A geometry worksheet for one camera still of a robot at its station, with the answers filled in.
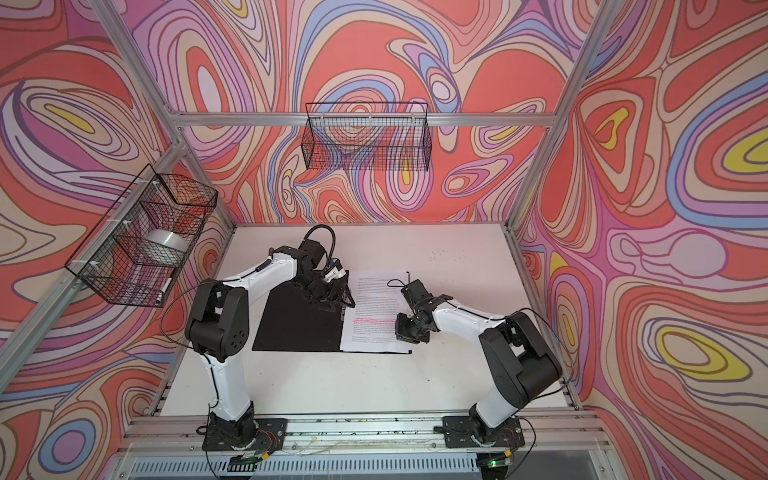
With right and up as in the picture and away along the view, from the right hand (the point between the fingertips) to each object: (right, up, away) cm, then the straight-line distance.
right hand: (401, 342), depth 89 cm
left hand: (-16, +11, +1) cm, 20 cm away
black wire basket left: (-62, +29, -20) cm, 71 cm away
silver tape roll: (-60, +31, -14) cm, 69 cm away
